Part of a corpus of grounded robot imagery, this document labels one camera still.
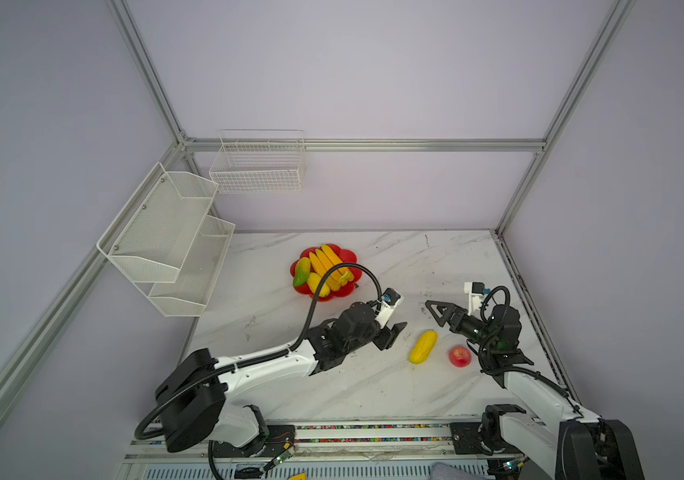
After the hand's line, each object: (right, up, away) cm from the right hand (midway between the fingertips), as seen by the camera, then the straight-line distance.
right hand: (432, 307), depth 81 cm
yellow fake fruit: (-1, -13, +5) cm, 14 cm away
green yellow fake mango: (-39, +9, +17) cm, 43 cm away
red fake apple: (+9, -14, +2) cm, 17 cm away
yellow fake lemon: (-35, +5, +21) cm, 41 cm away
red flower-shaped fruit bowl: (-23, +3, +18) cm, 30 cm away
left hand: (-11, -2, -4) cm, 12 cm away
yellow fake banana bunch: (-32, +12, +25) cm, 42 cm away
